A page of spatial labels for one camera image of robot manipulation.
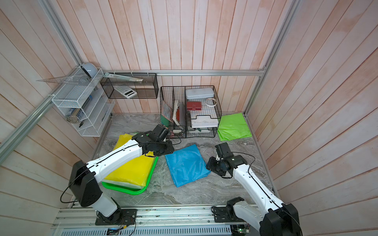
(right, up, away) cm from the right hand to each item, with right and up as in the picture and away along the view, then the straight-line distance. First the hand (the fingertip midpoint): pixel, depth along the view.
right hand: (208, 165), depth 82 cm
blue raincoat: (-12, -1, +7) cm, 14 cm away
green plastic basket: (-41, -11, -8) cm, 43 cm away
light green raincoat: (+22, +22, +25) cm, 40 cm away
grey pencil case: (-5, +46, +20) cm, 50 cm away
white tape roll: (+5, +42, +19) cm, 46 cm away
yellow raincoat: (-39, -2, -6) cm, 39 cm away
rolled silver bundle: (-72, +28, -7) cm, 78 cm away
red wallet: (-7, +36, +12) cm, 39 cm away
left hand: (-21, +8, -1) cm, 23 cm away
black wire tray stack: (-2, +32, +11) cm, 34 cm away
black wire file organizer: (-19, +35, +25) cm, 47 cm away
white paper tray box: (-2, +26, +8) cm, 27 cm away
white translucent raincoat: (-46, -8, -6) cm, 47 cm away
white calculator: (-54, +47, +15) cm, 73 cm away
